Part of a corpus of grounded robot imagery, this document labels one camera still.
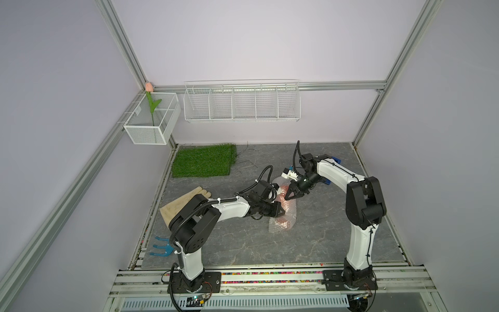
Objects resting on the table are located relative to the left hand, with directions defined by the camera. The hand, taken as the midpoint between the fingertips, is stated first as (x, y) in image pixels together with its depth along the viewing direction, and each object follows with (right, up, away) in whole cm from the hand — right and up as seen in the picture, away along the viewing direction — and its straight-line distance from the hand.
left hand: (284, 214), depth 86 cm
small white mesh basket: (-59, +38, -8) cm, 70 cm away
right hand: (+2, +7, +2) cm, 8 cm away
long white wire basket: (-19, +59, +23) cm, 66 cm away
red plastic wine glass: (-1, -2, -6) cm, 7 cm away
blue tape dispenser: (+32, +25, +19) cm, 44 cm away
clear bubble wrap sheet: (-1, +15, +7) cm, 16 cm away
